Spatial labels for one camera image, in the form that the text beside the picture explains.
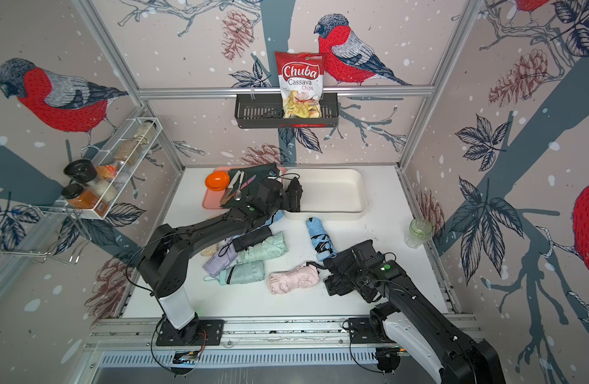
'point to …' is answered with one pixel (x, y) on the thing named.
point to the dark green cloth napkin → (242, 184)
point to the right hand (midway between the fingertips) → (347, 275)
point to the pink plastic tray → (212, 199)
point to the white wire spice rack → (116, 162)
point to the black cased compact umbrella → (251, 239)
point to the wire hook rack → (70, 250)
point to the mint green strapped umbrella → (250, 272)
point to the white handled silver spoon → (238, 194)
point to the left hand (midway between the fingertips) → (291, 187)
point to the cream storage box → (329, 194)
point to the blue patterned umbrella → (323, 246)
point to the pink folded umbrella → (303, 276)
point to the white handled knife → (231, 185)
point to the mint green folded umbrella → (273, 246)
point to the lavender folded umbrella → (225, 254)
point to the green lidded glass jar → (420, 231)
